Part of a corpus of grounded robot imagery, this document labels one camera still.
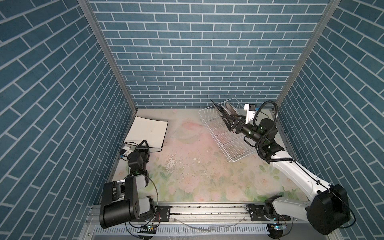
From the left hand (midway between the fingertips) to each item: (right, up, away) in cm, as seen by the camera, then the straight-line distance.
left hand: (147, 138), depth 85 cm
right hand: (+43, +13, -14) cm, 47 cm away
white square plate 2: (+1, +4, +7) cm, 8 cm away
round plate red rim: (+47, +17, +14) cm, 52 cm away
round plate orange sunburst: (+51, +18, +14) cm, 56 cm away
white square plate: (+2, -6, -1) cm, 7 cm away
